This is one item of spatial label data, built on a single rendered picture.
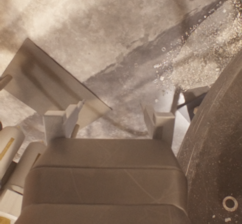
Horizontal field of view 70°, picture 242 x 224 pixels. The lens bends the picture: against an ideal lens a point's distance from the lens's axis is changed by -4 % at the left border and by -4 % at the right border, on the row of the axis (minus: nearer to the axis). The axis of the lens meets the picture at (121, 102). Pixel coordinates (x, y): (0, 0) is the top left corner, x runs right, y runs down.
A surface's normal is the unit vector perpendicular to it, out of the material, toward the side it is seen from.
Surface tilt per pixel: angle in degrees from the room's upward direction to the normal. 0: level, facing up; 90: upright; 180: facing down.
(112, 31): 0
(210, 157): 90
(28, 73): 0
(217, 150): 90
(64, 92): 0
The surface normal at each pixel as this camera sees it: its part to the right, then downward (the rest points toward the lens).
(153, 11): -0.11, 0.65
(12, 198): 0.73, -0.46
